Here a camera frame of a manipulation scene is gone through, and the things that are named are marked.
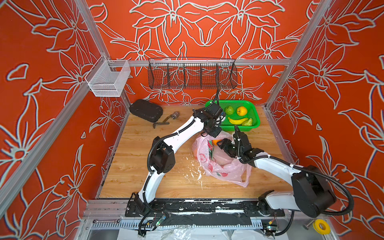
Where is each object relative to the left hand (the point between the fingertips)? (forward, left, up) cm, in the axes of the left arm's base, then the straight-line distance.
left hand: (216, 130), depth 85 cm
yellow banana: (+19, -18, -13) cm, 29 cm away
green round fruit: (+27, -12, -10) cm, 31 cm away
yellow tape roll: (-41, -46, -15) cm, 64 cm away
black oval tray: (+23, +48, -11) cm, 55 cm away
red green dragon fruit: (-4, +3, -9) cm, 11 cm away
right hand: (-5, -1, -6) cm, 8 cm away
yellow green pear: (+14, -23, -9) cm, 29 cm away
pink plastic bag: (-14, -5, -14) cm, 21 cm away
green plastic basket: (+26, -24, -12) cm, 37 cm away
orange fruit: (-2, 0, -8) cm, 8 cm away
